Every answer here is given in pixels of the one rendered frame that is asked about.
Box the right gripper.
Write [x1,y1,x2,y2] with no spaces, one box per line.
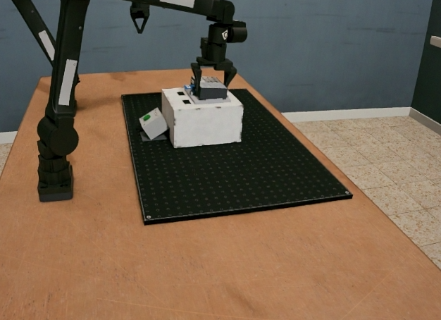
[191,42,237,91]

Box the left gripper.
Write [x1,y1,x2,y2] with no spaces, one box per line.
[130,2,150,34]

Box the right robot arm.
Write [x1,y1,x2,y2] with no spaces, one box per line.
[37,0,247,195]

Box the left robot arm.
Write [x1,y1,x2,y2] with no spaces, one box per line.
[11,0,56,67]

